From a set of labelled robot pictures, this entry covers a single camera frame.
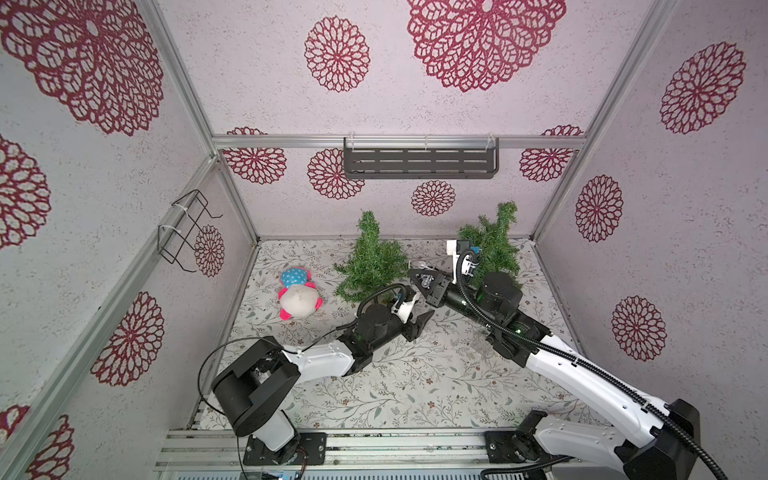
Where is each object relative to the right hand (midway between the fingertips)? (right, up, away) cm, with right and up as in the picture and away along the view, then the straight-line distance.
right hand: (408, 272), depth 63 cm
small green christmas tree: (-8, +2, +15) cm, 17 cm away
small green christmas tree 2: (+26, +5, +19) cm, 33 cm away
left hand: (+7, -10, +18) cm, 21 cm away
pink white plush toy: (-32, -9, +31) cm, 46 cm away
